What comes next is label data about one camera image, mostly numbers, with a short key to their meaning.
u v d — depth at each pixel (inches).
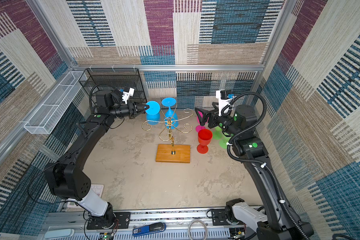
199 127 41.8
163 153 37.7
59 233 28.0
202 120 22.0
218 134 36.9
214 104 25.5
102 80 40.2
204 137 33.9
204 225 27.6
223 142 39.8
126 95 27.8
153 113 29.1
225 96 19.8
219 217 29.0
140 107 28.1
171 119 28.3
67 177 17.2
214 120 21.6
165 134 41.8
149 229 26.5
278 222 14.5
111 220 26.7
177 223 28.7
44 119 28.0
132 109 26.4
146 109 28.8
